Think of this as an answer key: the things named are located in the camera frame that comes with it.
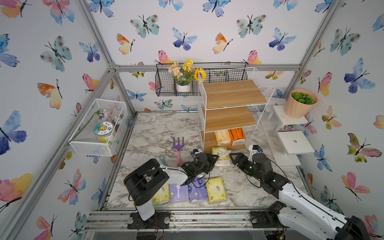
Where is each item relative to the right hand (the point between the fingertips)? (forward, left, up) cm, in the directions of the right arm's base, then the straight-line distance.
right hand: (233, 155), depth 79 cm
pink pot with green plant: (+22, -33, +18) cm, 43 cm away
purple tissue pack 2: (-15, +18, -12) cm, 26 cm away
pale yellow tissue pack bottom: (+5, +4, -7) cm, 9 cm away
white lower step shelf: (+10, -35, 0) cm, 37 cm away
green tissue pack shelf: (-15, +9, -11) cm, 20 cm away
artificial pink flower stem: (+10, +67, +17) cm, 70 cm away
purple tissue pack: (-17, +28, -10) cm, 34 cm away
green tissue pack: (-19, +36, -11) cm, 42 cm away
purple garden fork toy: (+14, +33, -16) cm, 39 cm away
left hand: (+1, +5, -5) cm, 8 cm away
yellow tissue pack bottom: (+18, +3, -10) cm, 21 cm away
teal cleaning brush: (+4, +42, -16) cm, 45 cm away
